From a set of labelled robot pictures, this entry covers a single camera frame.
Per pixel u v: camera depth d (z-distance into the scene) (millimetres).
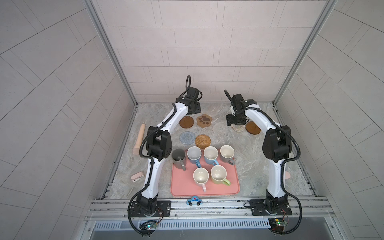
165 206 718
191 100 721
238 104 720
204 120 1053
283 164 562
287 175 806
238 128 1018
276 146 538
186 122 1047
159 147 573
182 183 784
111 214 711
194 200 722
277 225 679
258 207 711
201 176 791
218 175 806
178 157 845
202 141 957
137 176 769
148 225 648
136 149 847
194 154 847
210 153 859
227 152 865
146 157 509
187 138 964
